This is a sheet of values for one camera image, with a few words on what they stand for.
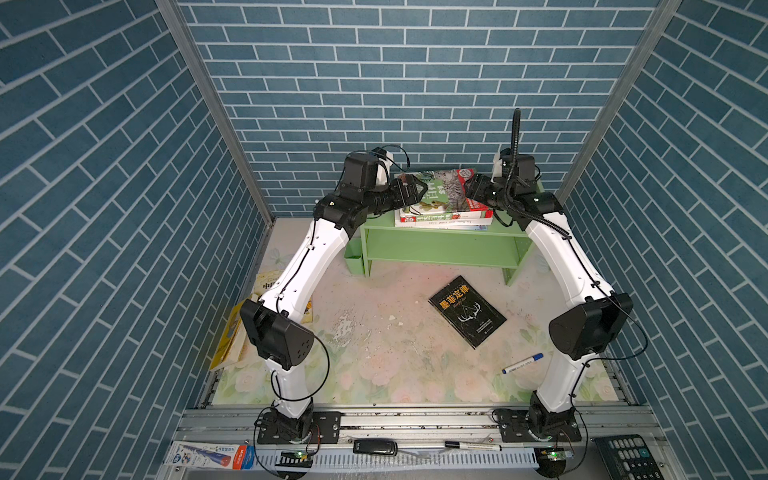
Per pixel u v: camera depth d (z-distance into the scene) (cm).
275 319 45
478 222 81
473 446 71
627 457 69
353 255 105
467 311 94
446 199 80
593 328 47
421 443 72
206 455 69
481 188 73
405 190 65
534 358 84
